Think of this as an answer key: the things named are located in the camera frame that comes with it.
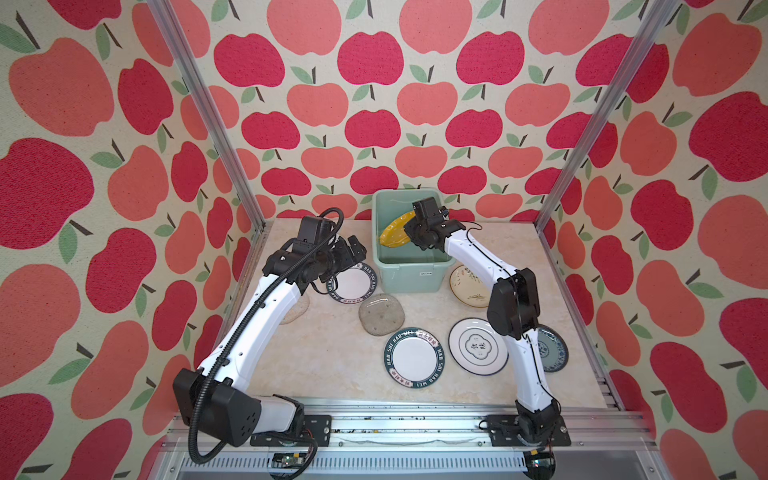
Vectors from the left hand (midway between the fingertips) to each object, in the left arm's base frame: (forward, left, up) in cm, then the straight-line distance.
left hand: (360, 257), depth 77 cm
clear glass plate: (-1, +22, -26) cm, 35 cm away
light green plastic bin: (+3, -13, -9) cm, 16 cm away
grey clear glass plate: (-2, -5, -27) cm, 28 cm away
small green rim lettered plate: (+8, +4, -26) cm, 28 cm away
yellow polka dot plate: (+25, -10, -18) cm, 32 cm away
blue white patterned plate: (-14, -57, -27) cm, 65 cm away
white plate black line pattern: (-14, -34, -27) cm, 45 cm away
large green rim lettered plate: (-16, -15, -27) cm, 35 cm away
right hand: (+22, -16, -10) cm, 28 cm away
